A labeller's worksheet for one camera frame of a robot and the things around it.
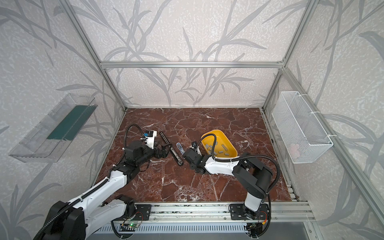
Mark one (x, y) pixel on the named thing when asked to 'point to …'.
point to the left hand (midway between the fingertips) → (168, 139)
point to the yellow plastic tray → (223, 148)
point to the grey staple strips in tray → (207, 146)
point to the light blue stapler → (182, 150)
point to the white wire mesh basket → (304, 139)
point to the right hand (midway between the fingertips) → (195, 155)
